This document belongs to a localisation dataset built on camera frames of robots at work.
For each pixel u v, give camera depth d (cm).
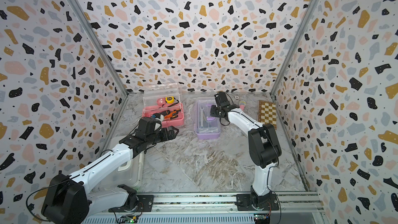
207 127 93
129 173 72
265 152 50
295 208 73
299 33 89
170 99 106
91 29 86
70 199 39
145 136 64
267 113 107
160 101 105
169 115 106
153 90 124
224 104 75
